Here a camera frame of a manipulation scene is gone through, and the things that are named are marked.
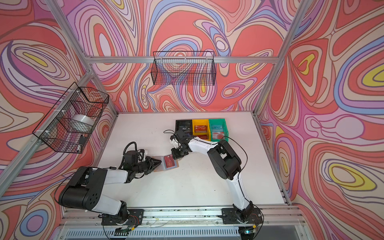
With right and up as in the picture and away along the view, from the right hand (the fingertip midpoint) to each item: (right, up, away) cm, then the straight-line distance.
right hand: (175, 159), depth 95 cm
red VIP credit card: (-3, -1, -2) cm, 4 cm away
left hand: (-7, 0, -5) cm, 9 cm away
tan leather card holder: (-7, -4, -4) cm, 10 cm away
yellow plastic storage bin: (+17, +19, +13) cm, 29 cm away
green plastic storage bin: (+30, +18, +11) cm, 37 cm away
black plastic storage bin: (+6, +22, +14) cm, 27 cm away
